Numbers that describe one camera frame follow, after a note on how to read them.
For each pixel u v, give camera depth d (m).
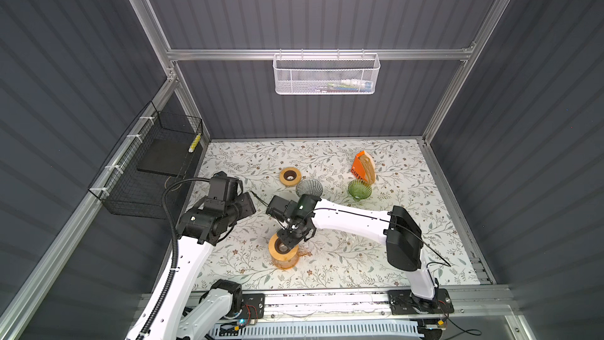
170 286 0.40
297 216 0.58
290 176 1.06
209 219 0.47
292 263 0.82
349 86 0.92
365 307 0.75
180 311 0.41
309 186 0.96
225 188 0.52
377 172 1.08
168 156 0.80
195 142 0.83
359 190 1.01
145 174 0.73
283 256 0.74
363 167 0.99
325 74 1.11
